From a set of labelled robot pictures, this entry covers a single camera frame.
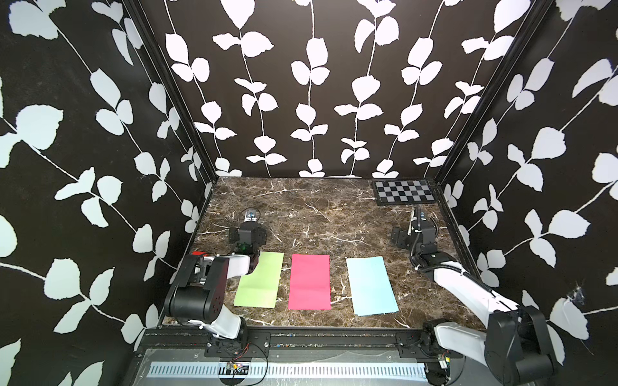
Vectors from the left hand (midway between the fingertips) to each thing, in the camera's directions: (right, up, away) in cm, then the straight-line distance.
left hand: (246, 223), depth 95 cm
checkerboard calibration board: (+67, +13, +19) cm, 71 cm away
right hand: (+61, 0, -6) cm, 62 cm away
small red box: (-20, -12, +1) cm, 23 cm away
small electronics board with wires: (+1, -42, -22) cm, 48 cm away
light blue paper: (+48, -22, -8) cm, 54 cm away
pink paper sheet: (+26, -22, -6) cm, 34 cm away
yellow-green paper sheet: (+8, -23, -8) cm, 25 cm away
